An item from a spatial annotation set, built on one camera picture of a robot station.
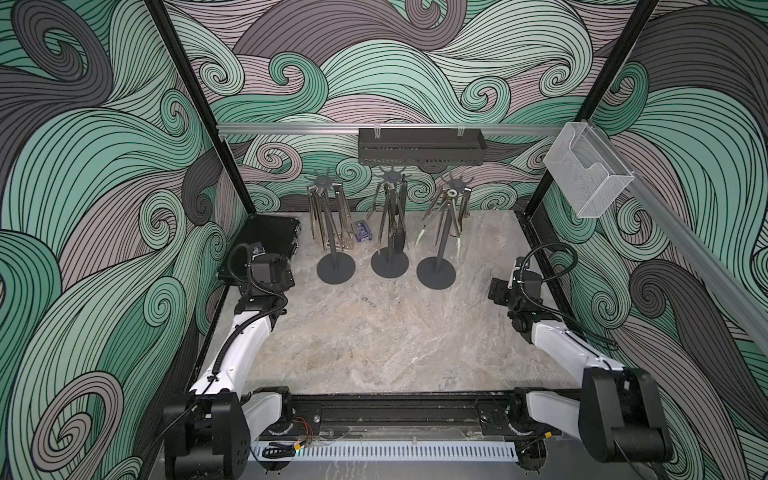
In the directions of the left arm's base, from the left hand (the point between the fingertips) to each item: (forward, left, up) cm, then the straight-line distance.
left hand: (263, 270), depth 83 cm
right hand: (+1, -72, -8) cm, 72 cm away
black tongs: (+9, -39, +4) cm, 40 cm away
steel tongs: (+12, -23, +11) cm, 28 cm away
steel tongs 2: (+14, -57, +11) cm, 60 cm away
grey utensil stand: (+12, -18, -17) cm, 27 cm away
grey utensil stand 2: (+14, -37, -16) cm, 43 cm away
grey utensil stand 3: (+10, -54, -15) cm, 57 cm away
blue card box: (+28, -27, -15) cm, 42 cm away
